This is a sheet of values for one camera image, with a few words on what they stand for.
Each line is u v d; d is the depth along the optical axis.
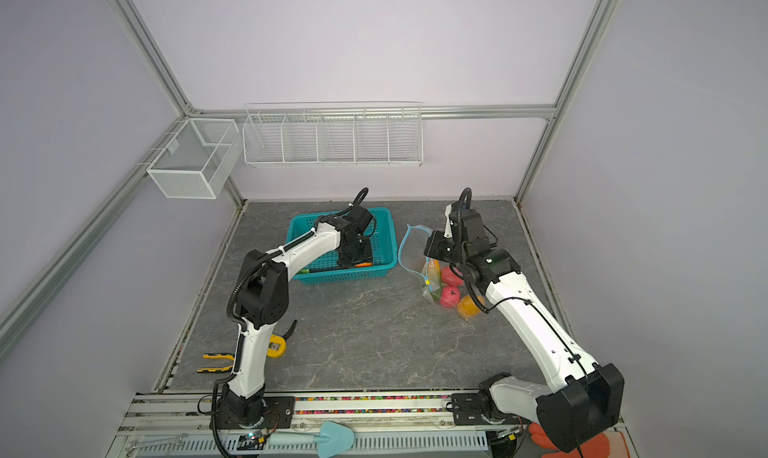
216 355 0.83
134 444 0.70
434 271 0.81
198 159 0.99
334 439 0.71
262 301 0.55
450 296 0.88
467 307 0.86
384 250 1.02
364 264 0.91
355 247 0.82
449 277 0.63
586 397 0.38
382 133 1.06
